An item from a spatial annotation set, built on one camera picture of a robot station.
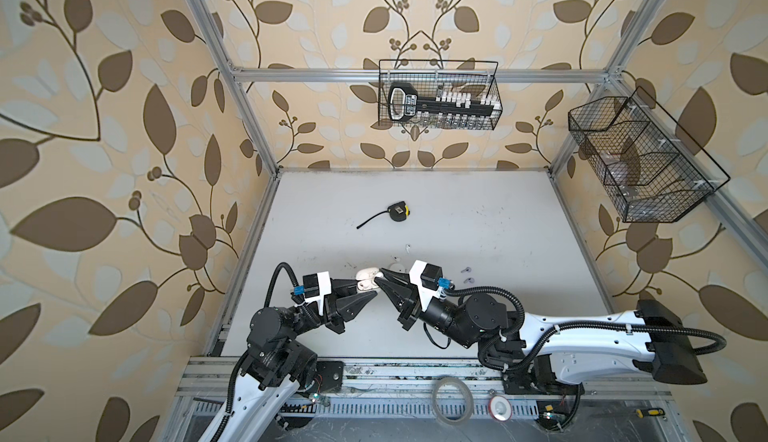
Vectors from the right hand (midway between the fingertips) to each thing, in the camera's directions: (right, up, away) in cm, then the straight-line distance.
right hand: (381, 277), depth 56 cm
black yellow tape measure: (+4, +11, +49) cm, 50 cm away
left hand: (-2, -3, +1) cm, 3 cm away
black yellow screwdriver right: (+63, -35, +13) cm, 73 cm away
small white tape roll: (+27, -35, +14) cm, 47 cm away
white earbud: (+7, -1, +41) cm, 42 cm away
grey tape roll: (+20, -32, +13) cm, 40 cm away
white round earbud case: (+3, -4, +40) cm, 41 cm away
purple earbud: (+26, -10, +35) cm, 45 cm away
